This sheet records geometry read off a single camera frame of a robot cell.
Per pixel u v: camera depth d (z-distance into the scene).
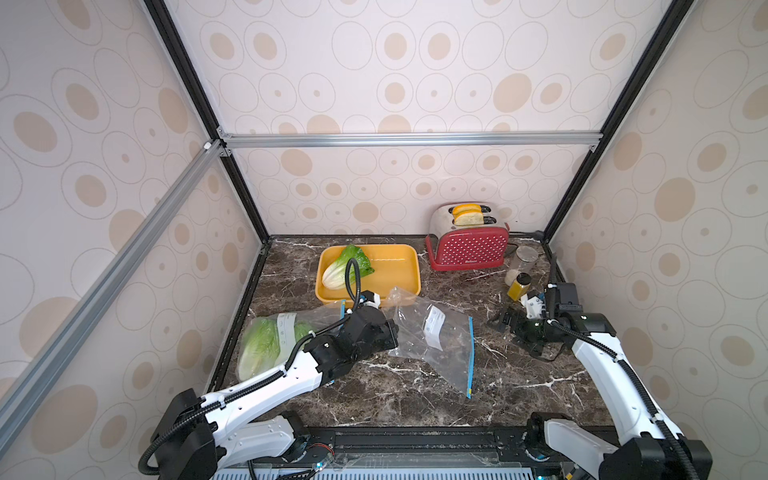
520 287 0.97
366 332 0.57
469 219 0.99
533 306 0.74
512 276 1.02
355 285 0.57
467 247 1.00
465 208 1.00
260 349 0.83
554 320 0.57
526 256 0.95
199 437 0.39
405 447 0.75
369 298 0.70
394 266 1.10
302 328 0.83
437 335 0.85
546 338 0.65
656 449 0.38
